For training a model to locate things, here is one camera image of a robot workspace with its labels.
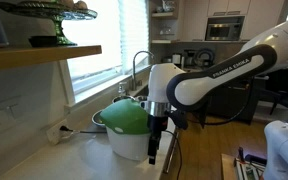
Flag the chrome kitchen faucet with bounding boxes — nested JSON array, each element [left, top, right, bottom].
[[131, 50, 155, 92]]

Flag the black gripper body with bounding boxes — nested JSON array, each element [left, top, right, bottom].
[[146, 114, 169, 138]]

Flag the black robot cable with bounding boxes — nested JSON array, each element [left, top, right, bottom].
[[163, 129, 184, 180]]

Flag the wooden wall shelf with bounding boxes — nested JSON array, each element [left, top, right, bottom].
[[0, 44, 103, 73]]

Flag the small steel bowl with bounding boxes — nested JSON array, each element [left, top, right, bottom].
[[111, 94, 136, 105]]

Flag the black plug with cable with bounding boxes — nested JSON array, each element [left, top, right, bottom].
[[59, 125, 108, 135]]

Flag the wide steel bowl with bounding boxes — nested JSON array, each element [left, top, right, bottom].
[[90, 109, 107, 128]]

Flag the white window blinds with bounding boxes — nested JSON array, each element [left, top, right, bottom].
[[118, 0, 150, 75]]

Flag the stainless microwave oven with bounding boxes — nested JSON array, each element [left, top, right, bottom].
[[205, 22, 244, 42]]

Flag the metal bar handle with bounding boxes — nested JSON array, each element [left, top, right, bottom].
[[163, 127, 179, 175]]

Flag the green glass cake stand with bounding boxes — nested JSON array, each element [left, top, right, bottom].
[[0, 0, 99, 47]]

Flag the wooden side table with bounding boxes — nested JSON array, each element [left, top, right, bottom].
[[220, 152, 268, 180]]

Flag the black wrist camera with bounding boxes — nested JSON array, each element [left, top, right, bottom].
[[166, 109, 189, 131]]

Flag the dark kitchen island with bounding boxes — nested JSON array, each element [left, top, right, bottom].
[[202, 75, 269, 126]]

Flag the black bowl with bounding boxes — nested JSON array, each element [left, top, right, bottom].
[[27, 35, 59, 48]]

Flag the black coffee maker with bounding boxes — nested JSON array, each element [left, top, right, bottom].
[[183, 49, 197, 70]]

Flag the glass soap dispenser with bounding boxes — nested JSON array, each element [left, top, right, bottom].
[[117, 81, 129, 98]]

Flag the white wall outlet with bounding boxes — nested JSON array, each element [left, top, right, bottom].
[[45, 119, 69, 145]]

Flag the dark chair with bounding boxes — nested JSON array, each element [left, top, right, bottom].
[[265, 68, 288, 116]]

